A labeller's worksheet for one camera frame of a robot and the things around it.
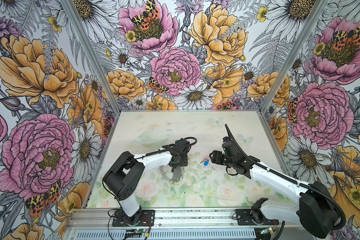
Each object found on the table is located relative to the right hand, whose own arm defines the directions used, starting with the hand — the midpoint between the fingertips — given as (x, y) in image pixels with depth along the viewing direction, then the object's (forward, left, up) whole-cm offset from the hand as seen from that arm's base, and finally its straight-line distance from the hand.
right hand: (214, 160), depth 85 cm
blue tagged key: (+4, +3, -9) cm, 10 cm away
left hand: (+1, +19, -7) cm, 20 cm away
